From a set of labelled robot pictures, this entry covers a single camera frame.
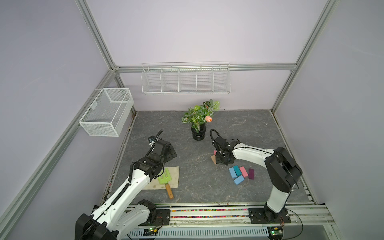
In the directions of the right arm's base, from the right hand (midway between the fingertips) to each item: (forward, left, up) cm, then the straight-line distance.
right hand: (220, 159), depth 93 cm
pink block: (-8, -13, 0) cm, 16 cm away
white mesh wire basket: (+16, +64, +26) cm, 71 cm away
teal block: (-8, -10, 0) cm, 12 cm away
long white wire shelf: (+46, +23, +28) cm, 59 cm away
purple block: (-10, -17, +1) cm, 20 cm away
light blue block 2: (-13, -10, 0) cm, 16 cm away
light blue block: (-9, -7, +1) cm, 11 cm away
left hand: (-3, +31, +14) cm, 34 cm away
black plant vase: (+16, +12, +3) cm, 21 cm away
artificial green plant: (+13, +13, +27) cm, 33 cm away
